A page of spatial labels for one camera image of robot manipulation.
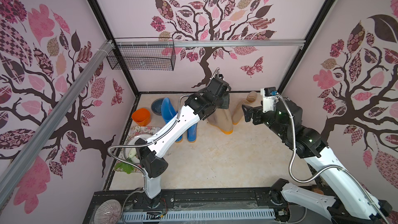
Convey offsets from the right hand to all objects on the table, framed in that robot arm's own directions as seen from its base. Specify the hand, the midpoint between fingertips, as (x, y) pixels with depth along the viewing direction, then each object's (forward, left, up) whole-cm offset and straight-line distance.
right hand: (253, 102), depth 64 cm
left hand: (+7, +11, -6) cm, 15 cm away
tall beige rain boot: (+5, +11, -19) cm, 23 cm away
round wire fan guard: (-34, +66, -35) cm, 82 cm away
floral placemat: (+10, +65, -36) cm, 75 cm away
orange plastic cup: (+18, +63, -33) cm, 74 cm away
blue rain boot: (+3, +29, -30) cm, 41 cm away
